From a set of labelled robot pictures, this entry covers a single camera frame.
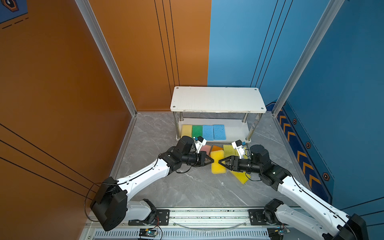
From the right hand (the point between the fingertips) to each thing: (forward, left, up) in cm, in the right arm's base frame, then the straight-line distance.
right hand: (219, 163), depth 71 cm
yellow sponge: (-1, +1, -1) cm, 2 cm away
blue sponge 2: (+29, -3, -12) cm, 31 cm away
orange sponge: (+20, -1, -17) cm, 26 cm away
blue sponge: (+28, +4, -11) cm, 30 cm away
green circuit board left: (-25, +35, -20) cm, 48 cm away
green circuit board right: (-25, -27, -22) cm, 43 cm away
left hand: (+2, +2, -1) cm, 3 cm away
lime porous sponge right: (+1, -11, +5) cm, 12 cm away
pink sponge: (+19, +5, -16) cm, 25 cm away
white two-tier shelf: (+30, -1, +15) cm, 33 cm away
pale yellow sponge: (+30, +18, -11) cm, 36 cm away
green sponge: (+29, +11, -11) cm, 33 cm away
